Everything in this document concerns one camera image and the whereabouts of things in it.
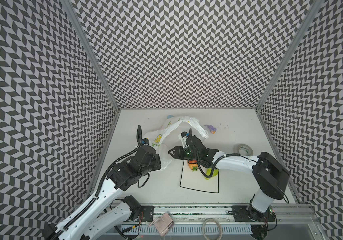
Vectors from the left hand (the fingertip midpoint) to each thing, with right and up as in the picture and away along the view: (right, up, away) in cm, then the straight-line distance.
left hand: (159, 160), depth 72 cm
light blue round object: (+2, +23, +38) cm, 44 cm away
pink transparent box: (+3, -27, -7) cm, 28 cm away
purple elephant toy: (+32, +15, +31) cm, 47 cm away
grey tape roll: (+51, +1, +22) cm, 55 cm away
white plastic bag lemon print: (-3, +11, +9) cm, 15 cm away
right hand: (+5, 0, +9) cm, 10 cm away
